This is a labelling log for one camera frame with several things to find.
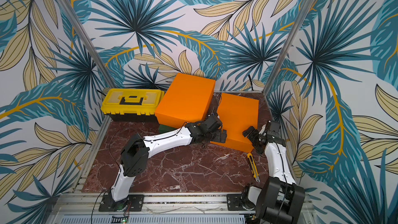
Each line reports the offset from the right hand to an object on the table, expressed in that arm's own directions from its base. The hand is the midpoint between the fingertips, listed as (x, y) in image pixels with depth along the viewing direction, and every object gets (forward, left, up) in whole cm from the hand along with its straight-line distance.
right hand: (249, 137), depth 86 cm
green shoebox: (+5, +48, +3) cm, 48 cm away
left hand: (0, +17, +1) cm, 17 cm away
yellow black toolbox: (+18, +66, +8) cm, 69 cm away
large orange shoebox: (+20, +34, +9) cm, 41 cm away
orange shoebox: (+14, +4, +3) cm, 15 cm away
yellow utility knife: (-13, -1, -9) cm, 16 cm away
